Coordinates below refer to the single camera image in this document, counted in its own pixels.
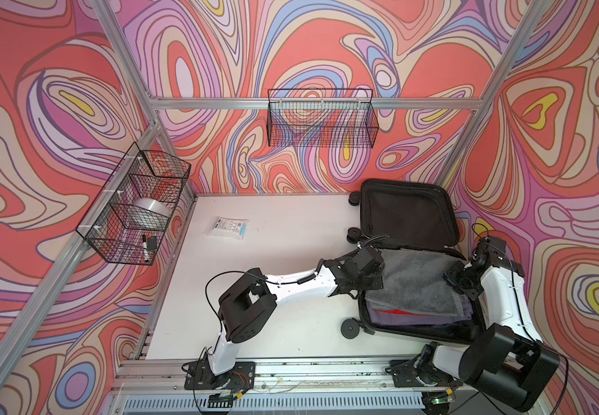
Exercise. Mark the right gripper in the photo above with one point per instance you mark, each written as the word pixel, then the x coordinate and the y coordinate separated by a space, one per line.
pixel 450 278

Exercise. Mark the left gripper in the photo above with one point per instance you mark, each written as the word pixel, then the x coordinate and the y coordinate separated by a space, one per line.
pixel 378 280

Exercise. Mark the clear plastic packet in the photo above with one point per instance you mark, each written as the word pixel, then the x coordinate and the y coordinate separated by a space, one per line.
pixel 223 227

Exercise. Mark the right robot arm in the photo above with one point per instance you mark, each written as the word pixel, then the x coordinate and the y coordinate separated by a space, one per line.
pixel 508 361

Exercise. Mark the purple pants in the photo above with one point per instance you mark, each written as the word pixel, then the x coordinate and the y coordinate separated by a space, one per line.
pixel 417 319

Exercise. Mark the black marker pen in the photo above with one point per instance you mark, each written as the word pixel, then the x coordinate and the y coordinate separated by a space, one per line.
pixel 149 248

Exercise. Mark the red t-shirt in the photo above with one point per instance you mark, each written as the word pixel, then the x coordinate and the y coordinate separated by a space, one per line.
pixel 397 313

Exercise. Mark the white tape roll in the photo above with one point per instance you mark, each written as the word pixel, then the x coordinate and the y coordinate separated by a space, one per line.
pixel 150 214

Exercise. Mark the back wall wire basket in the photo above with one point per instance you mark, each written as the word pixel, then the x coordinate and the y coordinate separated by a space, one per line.
pixel 342 118

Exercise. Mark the wall wire basket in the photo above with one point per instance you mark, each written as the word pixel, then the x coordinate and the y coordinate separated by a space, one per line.
pixel 342 118
pixel 127 223

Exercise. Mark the black suitcase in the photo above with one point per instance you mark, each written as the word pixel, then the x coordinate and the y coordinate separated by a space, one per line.
pixel 414 215

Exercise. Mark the left wall wire basket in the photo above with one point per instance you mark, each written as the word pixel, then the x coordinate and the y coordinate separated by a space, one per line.
pixel 127 223

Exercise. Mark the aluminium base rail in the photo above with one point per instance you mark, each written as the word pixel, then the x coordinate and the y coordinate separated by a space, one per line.
pixel 351 385

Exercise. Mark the grey towel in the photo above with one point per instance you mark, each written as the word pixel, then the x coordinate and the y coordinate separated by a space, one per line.
pixel 413 281

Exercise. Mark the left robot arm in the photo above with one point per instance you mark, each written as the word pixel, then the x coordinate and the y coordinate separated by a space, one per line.
pixel 245 307

